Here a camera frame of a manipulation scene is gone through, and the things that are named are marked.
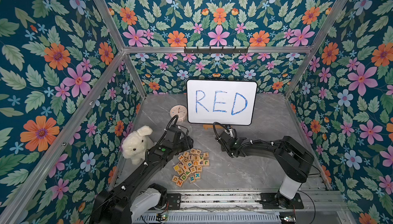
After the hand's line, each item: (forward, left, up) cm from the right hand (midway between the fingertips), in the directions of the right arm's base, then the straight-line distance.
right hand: (229, 139), depth 93 cm
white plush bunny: (-14, +47, +18) cm, 52 cm away
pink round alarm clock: (+21, +34, +2) cm, 40 cm away
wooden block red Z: (-26, +27, +1) cm, 38 cm away
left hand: (-7, +22, +9) cm, 25 cm away
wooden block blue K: (-22, +18, 0) cm, 28 cm away
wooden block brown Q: (-24, +30, +1) cm, 38 cm away
